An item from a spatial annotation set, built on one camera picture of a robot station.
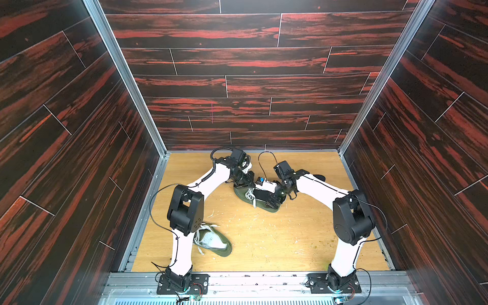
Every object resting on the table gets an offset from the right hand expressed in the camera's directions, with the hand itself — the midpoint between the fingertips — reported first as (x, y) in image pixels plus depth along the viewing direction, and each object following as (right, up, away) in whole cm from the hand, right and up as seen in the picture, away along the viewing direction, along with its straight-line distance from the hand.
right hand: (273, 194), depth 95 cm
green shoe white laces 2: (-31, -18, -11) cm, 37 cm away
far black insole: (+30, +8, +14) cm, 34 cm away
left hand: (-9, +5, -4) cm, 11 cm away
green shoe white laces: (-13, +1, -6) cm, 14 cm away
